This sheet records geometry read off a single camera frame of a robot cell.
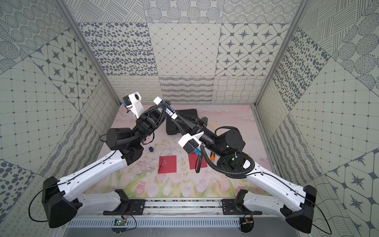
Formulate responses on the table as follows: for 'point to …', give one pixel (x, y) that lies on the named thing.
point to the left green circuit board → (119, 221)
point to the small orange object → (212, 157)
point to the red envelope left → (167, 164)
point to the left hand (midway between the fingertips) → (167, 111)
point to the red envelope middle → (192, 160)
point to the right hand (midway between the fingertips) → (176, 112)
